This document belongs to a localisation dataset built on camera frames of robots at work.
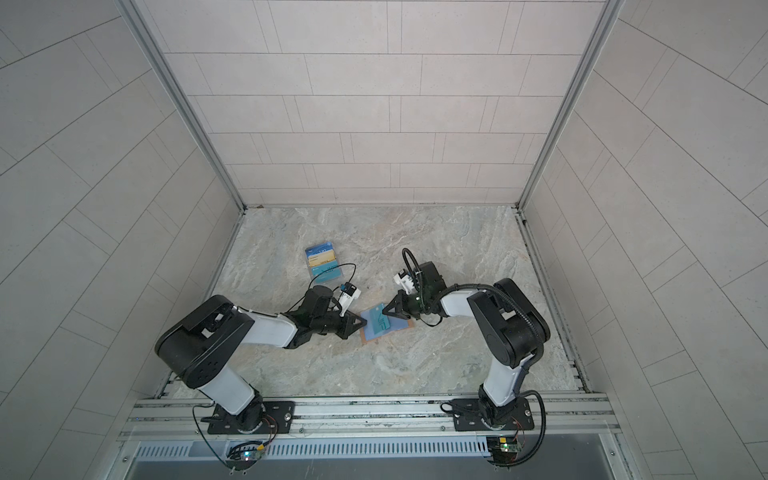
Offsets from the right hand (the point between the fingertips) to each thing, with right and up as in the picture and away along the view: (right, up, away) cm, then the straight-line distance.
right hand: (385, 313), depth 86 cm
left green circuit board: (-29, -25, -22) cm, 44 cm away
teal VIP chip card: (-2, -2, -2) cm, 3 cm away
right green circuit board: (+28, -26, -17) cm, 42 cm away
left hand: (-4, -3, +2) cm, 5 cm away
